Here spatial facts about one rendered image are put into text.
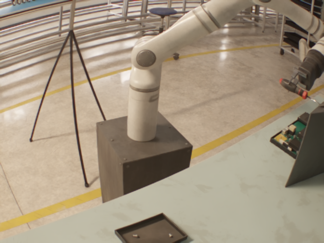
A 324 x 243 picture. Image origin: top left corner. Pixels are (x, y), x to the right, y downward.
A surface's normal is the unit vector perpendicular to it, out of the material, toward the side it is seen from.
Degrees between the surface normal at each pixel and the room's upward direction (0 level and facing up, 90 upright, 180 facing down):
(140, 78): 20
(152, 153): 0
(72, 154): 0
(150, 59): 94
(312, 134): 90
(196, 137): 0
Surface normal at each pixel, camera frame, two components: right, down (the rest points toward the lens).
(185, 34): 0.00, 0.58
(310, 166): 0.32, 0.52
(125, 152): 0.09, -0.85
